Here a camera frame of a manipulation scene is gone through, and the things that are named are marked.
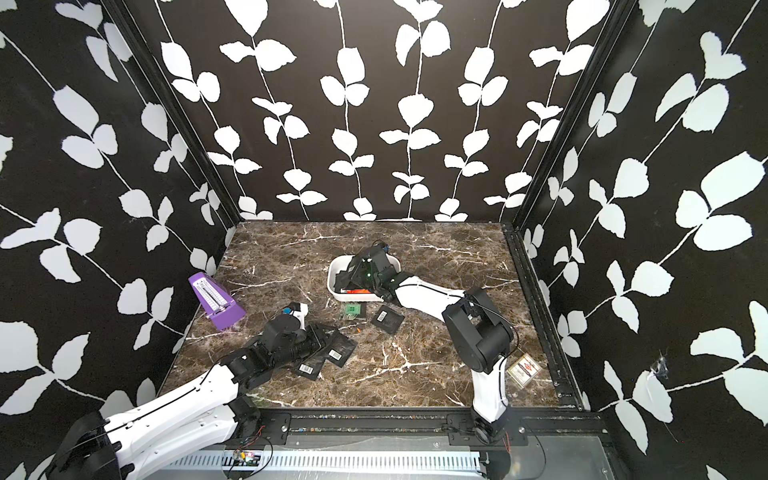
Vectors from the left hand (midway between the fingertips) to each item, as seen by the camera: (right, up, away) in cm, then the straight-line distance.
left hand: (339, 329), depth 80 cm
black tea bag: (+13, -1, +15) cm, 19 cm away
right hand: (0, +16, +11) cm, 19 cm away
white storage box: (-4, +17, +22) cm, 28 cm away
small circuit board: (-21, -29, -9) cm, 37 cm away
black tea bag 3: (-9, -12, +4) cm, 16 cm away
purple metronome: (-38, +6, +6) cm, 39 cm away
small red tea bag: (+3, +8, +16) cm, 18 cm away
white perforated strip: (-4, -30, -9) cm, 31 cm away
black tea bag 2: (-1, -8, +8) cm, 12 cm away
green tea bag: (+1, +2, +16) cm, 16 cm away
